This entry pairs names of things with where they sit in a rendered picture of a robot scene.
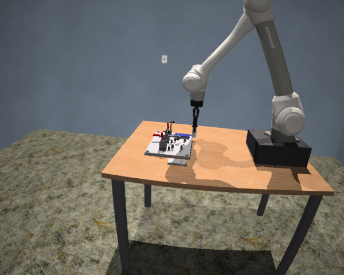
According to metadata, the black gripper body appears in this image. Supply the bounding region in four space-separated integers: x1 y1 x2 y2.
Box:
190 100 203 113

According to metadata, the blue rectangular block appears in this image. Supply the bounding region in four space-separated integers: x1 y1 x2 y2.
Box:
175 133 190 138

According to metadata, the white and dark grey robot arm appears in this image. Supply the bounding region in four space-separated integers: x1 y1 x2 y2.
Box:
183 0 306 143

